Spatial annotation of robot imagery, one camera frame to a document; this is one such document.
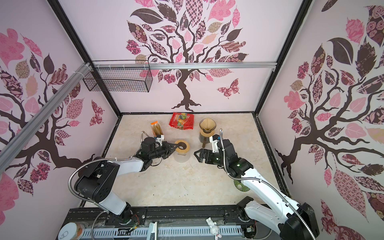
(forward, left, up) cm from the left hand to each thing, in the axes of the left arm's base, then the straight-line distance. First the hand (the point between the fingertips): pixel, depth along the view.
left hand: (179, 147), depth 88 cm
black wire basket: (+62, +54, +6) cm, 83 cm away
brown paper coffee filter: (+16, -18, +3) cm, 24 cm away
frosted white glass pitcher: (-5, -1, -5) cm, 7 cm away
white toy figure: (-40, -18, -7) cm, 45 cm away
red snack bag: (+27, 0, -7) cm, 28 cm away
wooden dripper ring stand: (+9, -17, -1) cm, 20 cm away
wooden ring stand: (-2, -2, -1) cm, 3 cm away
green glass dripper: (-20, -35, -10) cm, 42 cm away
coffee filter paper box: (+17, +17, -3) cm, 24 cm away
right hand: (-8, -12, +8) cm, 17 cm away
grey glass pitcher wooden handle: (+6, -15, -5) cm, 17 cm away
